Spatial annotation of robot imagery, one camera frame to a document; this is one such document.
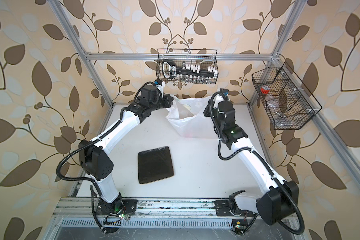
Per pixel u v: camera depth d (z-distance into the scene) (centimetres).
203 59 91
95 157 47
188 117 81
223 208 73
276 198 38
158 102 66
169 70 85
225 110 52
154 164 89
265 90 88
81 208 76
